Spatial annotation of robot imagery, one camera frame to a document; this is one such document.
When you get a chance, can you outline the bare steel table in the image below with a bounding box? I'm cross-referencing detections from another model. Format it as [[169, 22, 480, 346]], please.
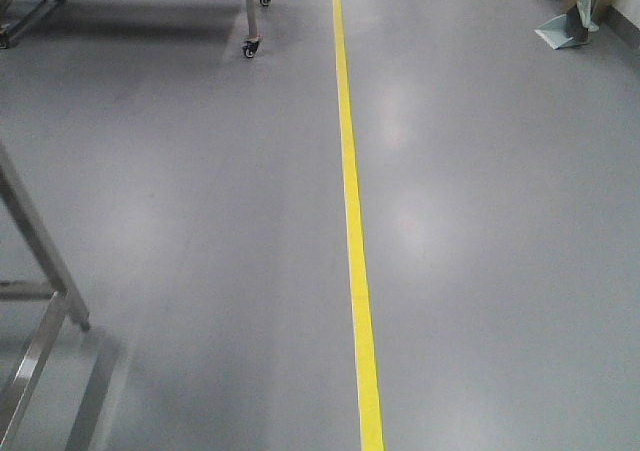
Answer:
[[0, 140, 92, 451]]

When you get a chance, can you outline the pale green dustpan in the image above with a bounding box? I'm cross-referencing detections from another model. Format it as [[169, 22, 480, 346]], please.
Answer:
[[533, 0, 601, 52]]

